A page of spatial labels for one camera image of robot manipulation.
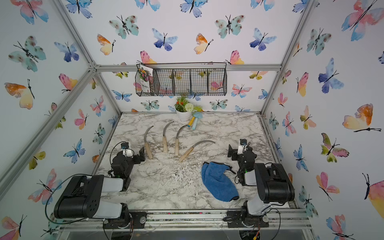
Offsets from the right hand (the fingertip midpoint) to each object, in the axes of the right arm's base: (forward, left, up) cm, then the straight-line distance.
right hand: (239, 143), depth 92 cm
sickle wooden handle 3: (+6, +40, -9) cm, 42 cm away
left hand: (-5, +62, 0) cm, 62 cm away
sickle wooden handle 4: (-2, +31, -9) cm, 32 cm away
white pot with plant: (+24, +36, +3) cm, 43 cm away
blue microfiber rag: (-22, +14, -6) cm, 27 cm away
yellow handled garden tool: (+23, +32, -8) cm, 40 cm away
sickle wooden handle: (-2, +58, -7) cm, 59 cm away
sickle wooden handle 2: (+7, +49, -8) cm, 50 cm away
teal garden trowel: (+30, +27, -7) cm, 41 cm away
